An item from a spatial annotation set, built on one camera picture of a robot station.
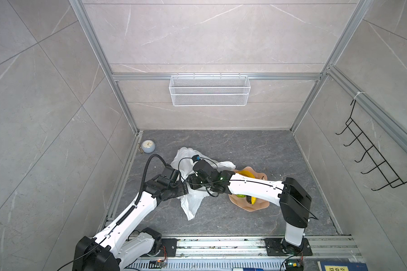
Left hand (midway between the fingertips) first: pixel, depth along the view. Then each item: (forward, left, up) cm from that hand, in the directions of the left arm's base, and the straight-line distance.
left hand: (181, 185), depth 81 cm
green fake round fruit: (-15, -23, +22) cm, 35 cm away
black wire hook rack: (-11, -78, +24) cm, 82 cm away
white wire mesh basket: (+52, -16, +19) cm, 58 cm away
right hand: (+3, -4, +1) cm, 6 cm away
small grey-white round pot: (+32, +24, -8) cm, 41 cm away
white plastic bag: (-5, -6, -6) cm, 10 cm away
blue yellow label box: (-34, -67, -7) cm, 75 cm away
